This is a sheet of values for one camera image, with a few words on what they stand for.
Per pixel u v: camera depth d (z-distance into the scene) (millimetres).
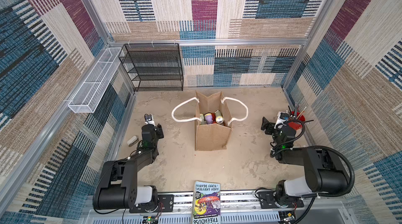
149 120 788
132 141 906
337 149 773
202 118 966
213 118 932
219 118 895
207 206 710
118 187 431
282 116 773
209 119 953
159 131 824
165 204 735
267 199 732
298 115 916
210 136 796
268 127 814
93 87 757
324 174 441
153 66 1085
